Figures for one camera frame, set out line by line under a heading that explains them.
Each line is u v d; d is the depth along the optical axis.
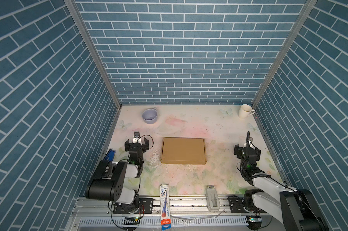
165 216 0.69
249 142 0.74
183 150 0.89
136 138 0.76
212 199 0.73
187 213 0.72
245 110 1.06
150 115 1.11
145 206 0.74
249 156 0.65
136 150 0.68
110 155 0.90
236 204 0.74
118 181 0.44
